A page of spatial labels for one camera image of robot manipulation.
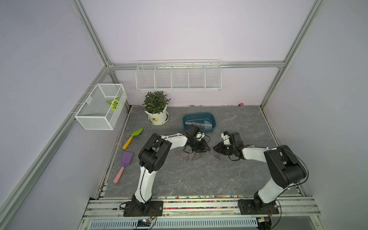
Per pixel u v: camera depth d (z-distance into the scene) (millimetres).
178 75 988
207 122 1085
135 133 1021
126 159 913
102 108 821
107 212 738
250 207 737
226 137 884
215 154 933
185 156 935
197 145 864
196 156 932
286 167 473
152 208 725
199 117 1133
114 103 812
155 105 973
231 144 814
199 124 1085
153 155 542
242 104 1240
